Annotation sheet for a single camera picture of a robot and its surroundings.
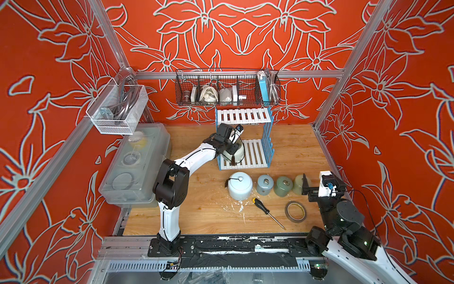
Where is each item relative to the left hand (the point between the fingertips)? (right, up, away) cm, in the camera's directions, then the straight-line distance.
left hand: (234, 139), depth 94 cm
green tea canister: (+24, -23, -10) cm, 34 cm away
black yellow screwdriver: (+15, -34, -12) cm, 39 cm away
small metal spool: (-26, +24, -1) cm, 35 cm away
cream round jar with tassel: (+2, -9, -2) cm, 9 cm away
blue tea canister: (+14, -22, -10) cm, 28 cm away
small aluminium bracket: (+5, +24, +4) cm, 25 cm away
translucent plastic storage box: (-47, -18, -17) cm, 53 cm away
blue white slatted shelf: (+15, -7, +10) cm, 20 cm away
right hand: (+29, -13, -28) cm, 42 cm away
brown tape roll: (+25, -35, -12) cm, 45 cm away
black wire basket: (-16, +31, +3) cm, 35 cm away
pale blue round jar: (+2, -22, -13) cm, 25 cm away
